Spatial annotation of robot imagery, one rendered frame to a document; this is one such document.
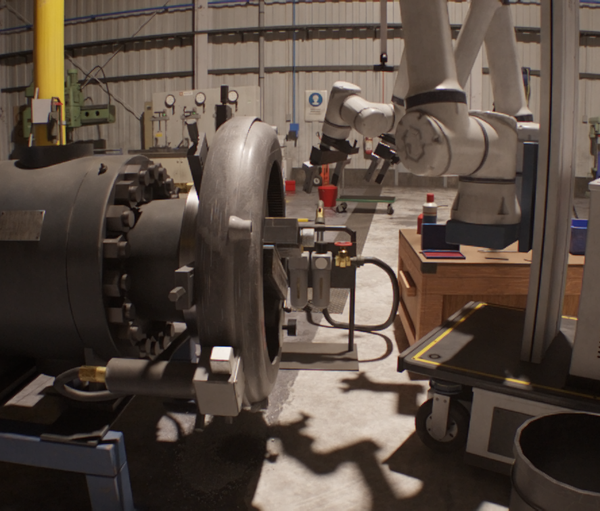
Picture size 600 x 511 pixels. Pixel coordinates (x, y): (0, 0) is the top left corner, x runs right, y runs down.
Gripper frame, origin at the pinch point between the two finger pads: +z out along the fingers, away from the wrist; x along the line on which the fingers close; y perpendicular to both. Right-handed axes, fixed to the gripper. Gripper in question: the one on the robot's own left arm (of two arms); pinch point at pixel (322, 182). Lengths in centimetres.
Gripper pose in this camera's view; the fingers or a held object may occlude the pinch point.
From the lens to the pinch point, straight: 175.8
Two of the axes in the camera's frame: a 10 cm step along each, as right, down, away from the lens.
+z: -2.1, 8.2, 5.4
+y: -6.8, -5.2, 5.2
